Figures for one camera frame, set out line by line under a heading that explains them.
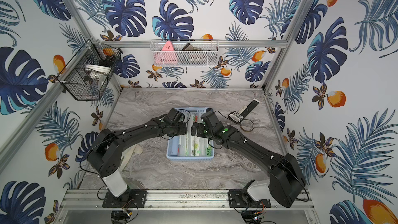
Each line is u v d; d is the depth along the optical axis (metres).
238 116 1.04
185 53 0.92
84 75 0.90
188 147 0.88
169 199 0.76
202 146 0.88
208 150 0.86
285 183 0.41
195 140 0.91
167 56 0.90
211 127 0.61
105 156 0.47
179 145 0.90
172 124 0.72
